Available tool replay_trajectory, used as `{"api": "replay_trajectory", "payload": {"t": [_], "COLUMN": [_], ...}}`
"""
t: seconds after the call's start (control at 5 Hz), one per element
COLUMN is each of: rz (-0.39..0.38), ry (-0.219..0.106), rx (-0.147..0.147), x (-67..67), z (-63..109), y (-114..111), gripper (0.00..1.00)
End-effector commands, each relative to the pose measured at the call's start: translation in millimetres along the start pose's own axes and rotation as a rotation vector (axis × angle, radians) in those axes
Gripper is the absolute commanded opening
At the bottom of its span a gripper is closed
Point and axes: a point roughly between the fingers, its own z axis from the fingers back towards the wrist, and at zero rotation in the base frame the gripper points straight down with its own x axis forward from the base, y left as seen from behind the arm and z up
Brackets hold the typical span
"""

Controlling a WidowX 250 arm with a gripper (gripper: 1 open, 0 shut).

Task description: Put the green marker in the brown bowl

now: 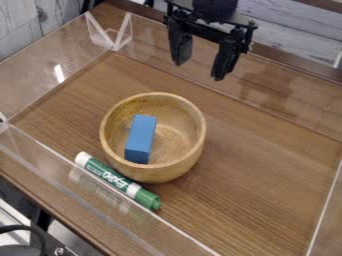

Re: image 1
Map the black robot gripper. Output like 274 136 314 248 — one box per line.
163 0 258 81

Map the green Expo marker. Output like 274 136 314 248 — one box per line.
75 152 162 211

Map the wooden brown bowl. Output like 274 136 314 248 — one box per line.
99 92 208 184

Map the blue foam block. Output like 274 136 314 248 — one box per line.
125 114 157 164

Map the clear acrylic corner bracket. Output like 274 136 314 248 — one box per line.
86 12 133 52

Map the clear acrylic front wall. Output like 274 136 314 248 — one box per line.
0 113 220 256

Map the black cable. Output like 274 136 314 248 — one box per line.
0 224 49 256

